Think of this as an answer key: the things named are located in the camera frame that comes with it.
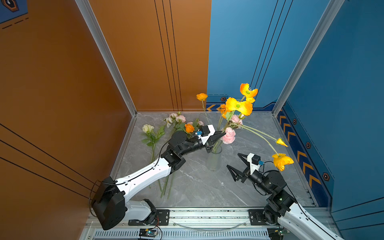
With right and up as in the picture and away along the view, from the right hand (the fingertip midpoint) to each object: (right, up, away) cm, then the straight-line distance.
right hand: (232, 161), depth 72 cm
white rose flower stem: (-52, +15, +34) cm, 63 cm away
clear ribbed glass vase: (-7, -1, +11) cm, 13 cm away
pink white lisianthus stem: (-29, +20, +34) cm, 49 cm away
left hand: (-6, +15, -11) cm, 19 cm away
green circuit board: (-40, -34, -1) cm, 53 cm away
